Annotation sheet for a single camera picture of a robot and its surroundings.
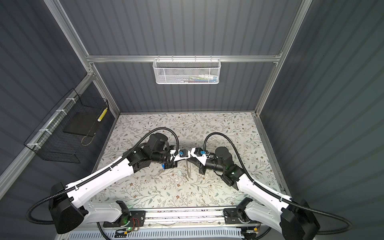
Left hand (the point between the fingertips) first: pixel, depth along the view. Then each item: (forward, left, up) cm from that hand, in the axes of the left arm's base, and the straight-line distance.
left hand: (184, 155), depth 74 cm
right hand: (-2, -3, -1) cm, 4 cm away
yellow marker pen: (+23, +45, +7) cm, 51 cm away
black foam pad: (+15, +50, +10) cm, 53 cm away
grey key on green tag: (-1, +1, -21) cm, 21 cm away
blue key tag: (+5, +14, -20) cm, 25 cm away
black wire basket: (+11, +57, +8) cm, 59 cm away
